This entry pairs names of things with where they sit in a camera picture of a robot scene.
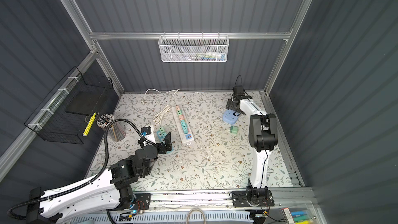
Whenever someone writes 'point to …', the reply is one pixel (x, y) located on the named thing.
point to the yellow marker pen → (89, 124)
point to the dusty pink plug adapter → (181, 117)
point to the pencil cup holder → (115, 130)
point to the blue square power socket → (229, 117)
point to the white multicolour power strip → (186, 134)
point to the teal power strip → (161, 140)
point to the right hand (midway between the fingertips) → (237, 107)
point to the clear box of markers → (300, 214)
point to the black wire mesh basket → (65, 117)
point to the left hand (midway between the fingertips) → (162, 135)
